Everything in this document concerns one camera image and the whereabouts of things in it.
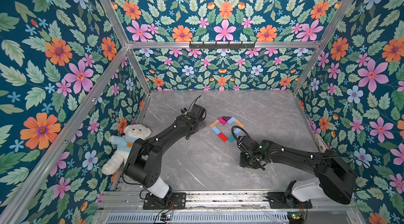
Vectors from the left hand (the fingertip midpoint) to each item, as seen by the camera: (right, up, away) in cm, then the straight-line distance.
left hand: (201, 125), depth 90 cm
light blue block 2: (+9, -5, +8) cm, 13 cm away
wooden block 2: (+24, 0, +11) cm, 26 cm away
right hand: (+23, -21, -8) cm, 31 cm away
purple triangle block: (+16, +3, +11) cm, 20 cm away
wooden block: (+8, 0, +11) cm, 14 cm away
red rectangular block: (+13, -8, +6) cm, 16 cm away
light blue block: (+19, +2, +11) cm, 22 cm away
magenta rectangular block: (+13, +1, +11) cm, 17 cm away
